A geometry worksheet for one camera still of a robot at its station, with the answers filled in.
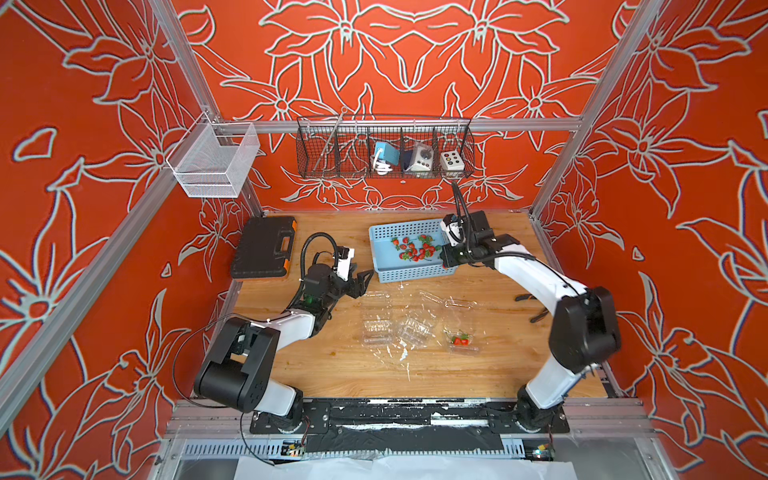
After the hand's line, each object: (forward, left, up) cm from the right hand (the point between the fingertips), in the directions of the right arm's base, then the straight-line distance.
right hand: (435, 253), depth 89 cm
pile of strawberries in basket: (+11, +7, -13) cm, 18 cm away
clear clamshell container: (-11, -7, -13) cm, 18 cm away
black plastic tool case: (+8, +58, -8) cm, 59 cm away
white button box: (+25, -6, +15) cm, 30 cm away
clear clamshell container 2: (-19, +18, -14) cm, 29 cm away
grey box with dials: (+23, +4, +18) cm, 30 cm away
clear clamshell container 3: (-17, +6, -15) cm, 24 cm away
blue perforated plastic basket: (+4, +15, -12) cm, 20 cm away
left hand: (-5, +21, -1) cm, 22 cm away
